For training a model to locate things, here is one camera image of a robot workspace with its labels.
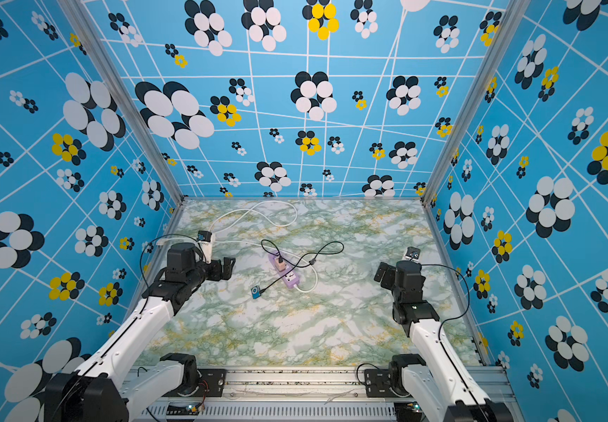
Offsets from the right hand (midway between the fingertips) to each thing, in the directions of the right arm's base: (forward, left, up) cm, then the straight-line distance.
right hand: (400, 267), depth 84 cm
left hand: (+2, +58, +4) cm, 58 cm away
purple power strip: (0, +36, -8) cm, 37 cm away
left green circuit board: (-37, +64, -13) cm, 75 cm away
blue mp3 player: (-4, +49, -10) cm, 50 cm away
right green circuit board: (-37, +3, -11) cm, 39 cm away
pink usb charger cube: (+3, +40, -5) cm, 41 cm away
